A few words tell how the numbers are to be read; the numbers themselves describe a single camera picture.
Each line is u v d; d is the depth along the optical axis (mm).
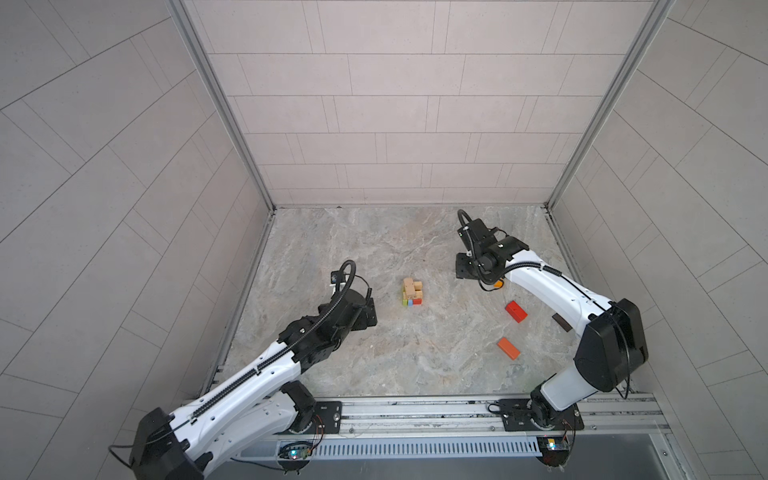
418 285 889
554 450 680
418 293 870
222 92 850
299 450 642
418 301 889
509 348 827
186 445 380
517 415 711
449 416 724
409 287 869
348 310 551
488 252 598
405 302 885
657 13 712
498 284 579
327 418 705
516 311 881
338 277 676
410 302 889
